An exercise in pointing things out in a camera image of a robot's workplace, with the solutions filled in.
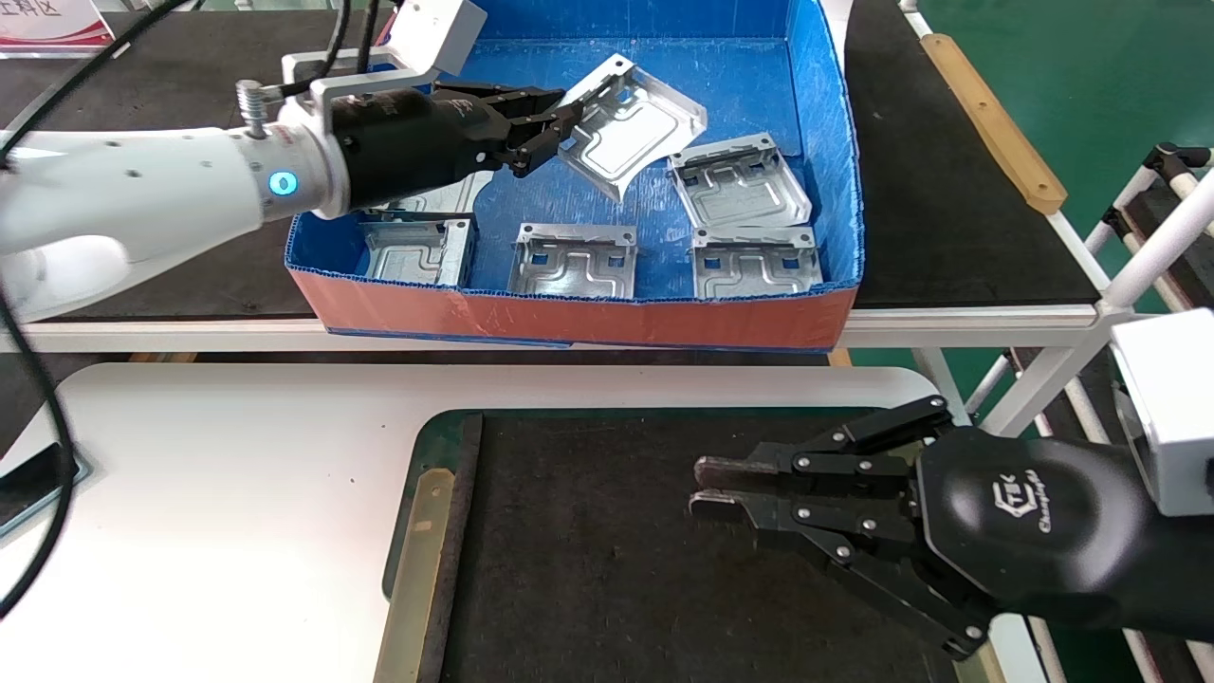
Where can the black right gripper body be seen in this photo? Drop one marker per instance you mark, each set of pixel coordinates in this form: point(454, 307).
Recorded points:
point(1034, 522)

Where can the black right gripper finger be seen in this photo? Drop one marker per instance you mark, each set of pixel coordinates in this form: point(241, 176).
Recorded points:
point(835, 465)
point(854, 531)

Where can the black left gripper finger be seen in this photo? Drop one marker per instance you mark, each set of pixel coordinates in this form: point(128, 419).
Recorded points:
point(512, 100)
point(536, 138)

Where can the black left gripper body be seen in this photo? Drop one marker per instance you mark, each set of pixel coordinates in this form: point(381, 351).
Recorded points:
point(408, 142)

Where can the stamped metal bracket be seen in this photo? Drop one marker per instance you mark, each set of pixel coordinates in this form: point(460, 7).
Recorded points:
point(740, 185)
point(574, 266)
point(631, 123)
point(455, 194)
point(413, 254)
point(754, 266)

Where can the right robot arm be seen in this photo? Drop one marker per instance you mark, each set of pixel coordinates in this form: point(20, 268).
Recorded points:
point(1190, 579)

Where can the blue corrugated box orange outside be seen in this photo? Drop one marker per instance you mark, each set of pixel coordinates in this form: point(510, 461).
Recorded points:
point(740, 85)

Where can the small wooden block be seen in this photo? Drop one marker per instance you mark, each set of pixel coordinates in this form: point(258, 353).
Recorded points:
point(839, 359)
point(161, 358)

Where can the black work mat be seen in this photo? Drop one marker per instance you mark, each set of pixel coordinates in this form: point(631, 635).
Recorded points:
point(616, 569)

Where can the black rack shelf mat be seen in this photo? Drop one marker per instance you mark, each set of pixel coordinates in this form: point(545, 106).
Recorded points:
point(1197, 275)

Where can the white pipe rack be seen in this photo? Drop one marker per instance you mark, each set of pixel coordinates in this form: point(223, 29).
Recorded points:
point(1162, 247)

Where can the black pipe clamp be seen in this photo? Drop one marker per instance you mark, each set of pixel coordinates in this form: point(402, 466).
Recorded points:
point(1117, 223)
point(1176, 159)

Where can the red and white sign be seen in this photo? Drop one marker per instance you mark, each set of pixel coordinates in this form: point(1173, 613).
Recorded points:
point(52, 24)

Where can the long tan edge strip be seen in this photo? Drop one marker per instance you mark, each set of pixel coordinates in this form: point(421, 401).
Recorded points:
point(996, 123)

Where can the tan plastic strip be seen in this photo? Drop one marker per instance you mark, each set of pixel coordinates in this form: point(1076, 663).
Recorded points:
point(417, 569)

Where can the black smartphone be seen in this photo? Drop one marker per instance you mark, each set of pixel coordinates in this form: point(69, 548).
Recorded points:
point(33, 489)

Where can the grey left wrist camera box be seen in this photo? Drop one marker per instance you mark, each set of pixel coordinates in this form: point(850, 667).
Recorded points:
point(432, 33)

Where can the white metal table frame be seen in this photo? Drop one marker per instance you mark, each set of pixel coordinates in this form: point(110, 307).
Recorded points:
point(142, 334)

